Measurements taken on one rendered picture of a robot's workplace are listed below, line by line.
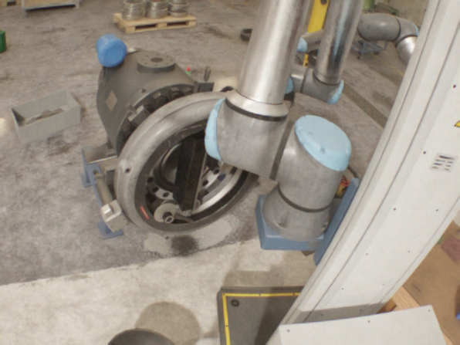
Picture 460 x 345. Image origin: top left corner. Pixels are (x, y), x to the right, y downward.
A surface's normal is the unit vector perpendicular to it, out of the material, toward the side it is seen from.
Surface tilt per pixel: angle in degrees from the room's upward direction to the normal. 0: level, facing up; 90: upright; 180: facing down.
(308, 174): 88
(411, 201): 90
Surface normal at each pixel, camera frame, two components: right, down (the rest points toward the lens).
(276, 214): -0.69, -0.02
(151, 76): 0.00, -0.70
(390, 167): 0.08, 0.64
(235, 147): -0.29, 0.41
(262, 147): -0.19, 0.14
